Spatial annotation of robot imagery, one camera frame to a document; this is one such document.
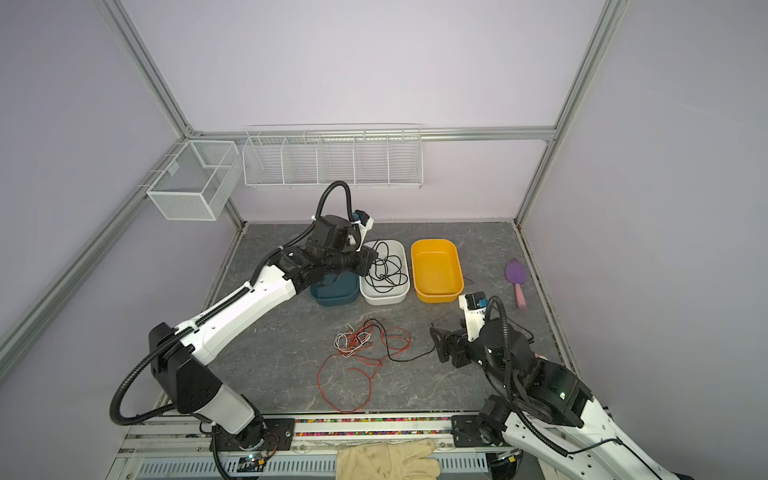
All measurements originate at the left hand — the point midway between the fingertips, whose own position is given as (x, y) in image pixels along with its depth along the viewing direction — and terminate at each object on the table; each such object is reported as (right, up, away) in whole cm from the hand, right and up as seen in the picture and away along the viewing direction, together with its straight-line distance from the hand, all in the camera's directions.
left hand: (378, 258), depth 76 cm
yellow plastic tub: (+20, -5, +31) cm, 37 cm away
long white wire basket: (-6, +34, +23) cm, 41 cm away
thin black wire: (+9, -29, +11) cm, 33 cm away
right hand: (+16, -15, -10) cm, 25 cm away
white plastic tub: (+6, -12, +19) cm, 23 cm away
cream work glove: (+6, -48, -6) cm, 49 cm away
